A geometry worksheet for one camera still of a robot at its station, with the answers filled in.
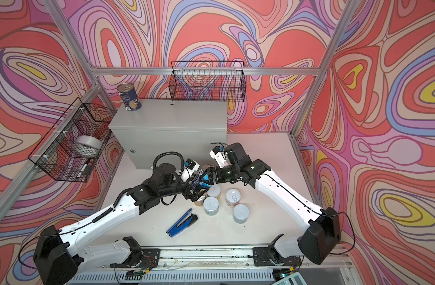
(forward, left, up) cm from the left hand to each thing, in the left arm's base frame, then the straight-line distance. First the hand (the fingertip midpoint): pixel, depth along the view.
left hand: (203, 181), depth 74 cm
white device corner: (-32, -35, -18) cm, 51 cm away
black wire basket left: (+12, +57, +8) cm, 58 cm away
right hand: (0, -2, +1) cm, 2 cm away
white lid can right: (-8, -16, -16) cm, 24 cm away
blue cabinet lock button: (+19, +37, -4) cm, 42 cm away
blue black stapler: (-11, +11, -20) cm, 26 cm away
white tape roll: (+10, +48, +11) cm, 50 cm away
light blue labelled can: (-2, +2, +3) cm, 4 cm away
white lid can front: (-5, -3, -15) cm, 16 cm away
